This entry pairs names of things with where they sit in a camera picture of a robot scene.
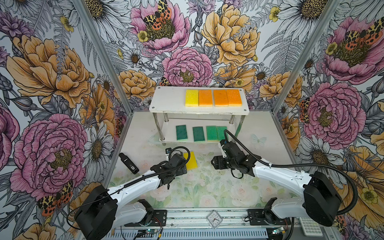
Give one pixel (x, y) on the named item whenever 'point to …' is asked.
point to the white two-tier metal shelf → (197, 114)
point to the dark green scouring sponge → (198, 134)
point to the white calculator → (310, 228)
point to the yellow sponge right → (192, 163)
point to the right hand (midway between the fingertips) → (217, 166)
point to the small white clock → (214, 219)
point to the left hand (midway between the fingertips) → (175, 170)
